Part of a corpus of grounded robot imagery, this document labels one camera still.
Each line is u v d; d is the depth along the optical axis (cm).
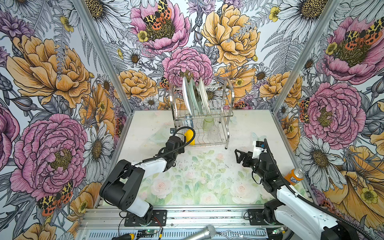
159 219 74
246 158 74
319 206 83
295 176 77
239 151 78
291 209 53
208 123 99
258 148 73
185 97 69
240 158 76
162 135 110
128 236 68
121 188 45
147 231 71
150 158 58
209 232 67
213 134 93
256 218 74
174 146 72
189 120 109
